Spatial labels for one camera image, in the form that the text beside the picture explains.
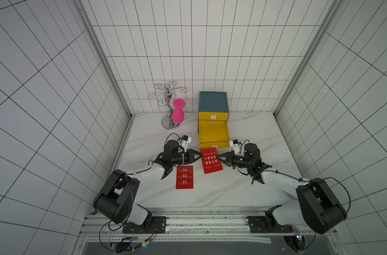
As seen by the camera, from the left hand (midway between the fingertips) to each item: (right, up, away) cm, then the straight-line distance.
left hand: (201, 157), depth 82 cm
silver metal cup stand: (-21, +34, +11) cm, 42 cm away
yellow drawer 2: (+9, +12, +18) cm, 24 cm away
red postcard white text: (-9, -12, +6) cm, 16 cm away
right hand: (+8, +2, 0) cm, 8 cm away
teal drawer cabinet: (+9, +32, +15) cm, 37 cm away
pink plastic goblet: (-14, +24, +12) cm, 30 cm away
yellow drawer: (+8, +23, +10) cm, 26 cm away
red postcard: (+5, -3, -3) cm, 6 cm away
